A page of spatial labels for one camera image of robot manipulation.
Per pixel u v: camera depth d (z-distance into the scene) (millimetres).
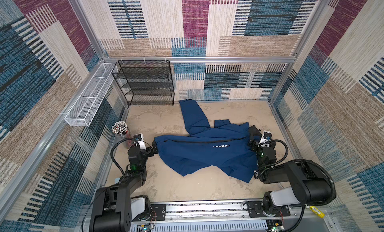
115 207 415
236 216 731
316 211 714
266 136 744
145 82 1108
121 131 831
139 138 751
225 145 890
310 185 447
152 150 811
